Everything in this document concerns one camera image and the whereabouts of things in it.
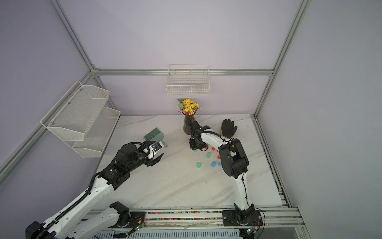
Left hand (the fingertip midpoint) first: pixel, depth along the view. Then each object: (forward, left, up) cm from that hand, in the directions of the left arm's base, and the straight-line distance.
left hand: (156, 147), depth 77 cm
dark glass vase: (+23, -16, -3) cm, 28 cm away
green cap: (+10, -20, -19) cm, 30 cm away
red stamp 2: (+6, -36, -20) cm, 41 cm away
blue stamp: (-15, -31, +11) cm, 36 cm away
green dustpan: (+24, +9, -20) cm, 32 cm away
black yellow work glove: (+30, -45, -19) cm, 57 cm away
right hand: (+11, -21, -19) cm, 30 cm away
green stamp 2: (-1, -23, -19) cm, 29 cm away
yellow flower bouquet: (+27, -16, +5) cm, 32 cm away
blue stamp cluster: (0, -32, -19) cm, 37 cm away
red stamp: (+11, -32, -19) cm, 39 cm away
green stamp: (+6, -29, -19) cm, 35 cm away
